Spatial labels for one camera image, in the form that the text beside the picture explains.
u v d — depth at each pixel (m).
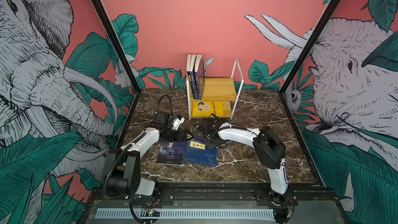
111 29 0.86
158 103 1.10
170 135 0.75
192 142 0.89
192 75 0.74
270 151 0.50
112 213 0.70
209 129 0.69
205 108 1.04
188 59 0.78
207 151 0.88
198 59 0.78
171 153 0.88
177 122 0.82
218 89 0.98
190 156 0.87
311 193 0.78
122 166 0.47
